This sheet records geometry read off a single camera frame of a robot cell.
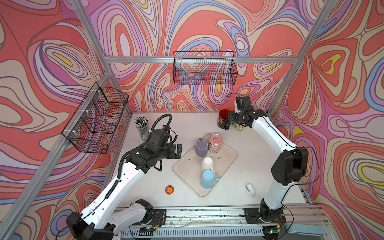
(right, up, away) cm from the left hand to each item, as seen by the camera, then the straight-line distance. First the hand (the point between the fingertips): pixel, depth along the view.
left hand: (176, 147), depth 73 cm
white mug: (+16, -10, +8) cm, 21 cm away
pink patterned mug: (+22, 0, +15) cm, 26 cm away
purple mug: (+14, -3, +16) cm, 21 cm away
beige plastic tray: (+6, -14, +19) cm, 24 cm away
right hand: (+34, +14, +16) cm, 40 cm away
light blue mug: (+16, -17, +3) cm, 23 cm away
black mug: (+29, +15, +29) cm, 44 cm away
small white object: (+39, -23, +7) cm, 46 cm away
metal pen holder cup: (-24, +13, +19) cm, 33 cm away
